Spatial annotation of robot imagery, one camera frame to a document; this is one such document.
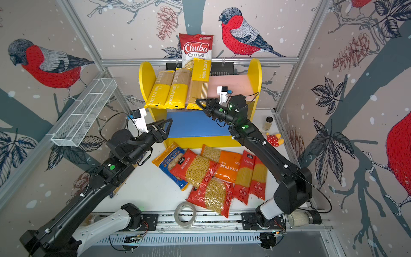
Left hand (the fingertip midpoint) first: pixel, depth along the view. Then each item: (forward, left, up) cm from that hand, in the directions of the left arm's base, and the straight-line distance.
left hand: (167, 120), depth 61 cm
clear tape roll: (-30, -5, -39) cm, 49 cm away
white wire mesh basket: (+4, +46, -11) cm, 47 cm away
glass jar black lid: (-28, -57, -38) cm, 74 cm away
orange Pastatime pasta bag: (-3, -27, -37) cm, 46 cm away
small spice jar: (+25, -55, -32) cm, 69 cm away
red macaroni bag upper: (-5, -9, -34) cm, 36 cm away
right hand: (+8, -9, +1) cm, 12 cm away
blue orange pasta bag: (+1, +9, -37) cm, 38 cm away
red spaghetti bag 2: (-8, -44, -39) cm, 59 cm away
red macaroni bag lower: (-17, -18, -37) cm, 45 cm away
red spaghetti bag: (-8, -35, -38) cm, 53 cm away
